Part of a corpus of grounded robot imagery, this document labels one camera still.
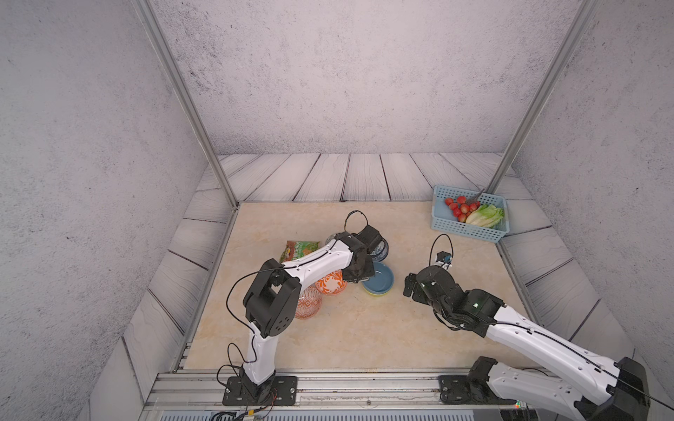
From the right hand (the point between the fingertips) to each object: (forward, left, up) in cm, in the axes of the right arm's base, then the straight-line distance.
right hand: (418, 283), depth 78 cm
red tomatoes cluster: (+42, -27, -12) cm, 51 cm away
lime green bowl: (+2, +11, -12) cm, 17 cm away
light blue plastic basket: (+33, -17, -9) cm, 38 cm away
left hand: (+6, +13, -8) cm, 16 cm away
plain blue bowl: (+6, +9, -10) cm, 15 cm away
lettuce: (+36, -36, -10) cm, 52 cm away
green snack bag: (+20, +41, -11) cm, 47 cm away
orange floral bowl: (+7, +26, -13) cm, 30 cm away
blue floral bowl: (+6, +11, +8) cm, 15 cm away
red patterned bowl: (0, +34, -14) cm, 37 cm away
